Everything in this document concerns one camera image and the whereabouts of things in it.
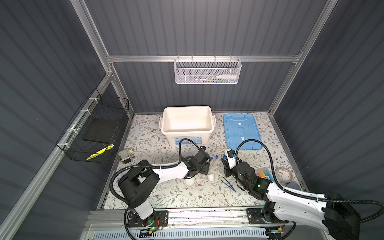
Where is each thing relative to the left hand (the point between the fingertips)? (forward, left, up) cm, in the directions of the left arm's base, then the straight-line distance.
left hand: (205, 165), depth 89 cm
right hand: (-2, -10, +10) cm, 14 cm away
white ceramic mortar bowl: (-9, +10, -2) cm, 13 cm away
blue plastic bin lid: (+30, -29, -2) cm, 42 cm away
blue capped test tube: (+7, -8, -3) cm, 11 cm away
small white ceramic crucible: (-7, -2, 0) cm, 8 cm away
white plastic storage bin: (+33, +5, +3) cm, 33 cm away
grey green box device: (+9, +50, +1) cm, 50 cm away
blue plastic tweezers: (-13, -13, -3) cm, 19 cm away
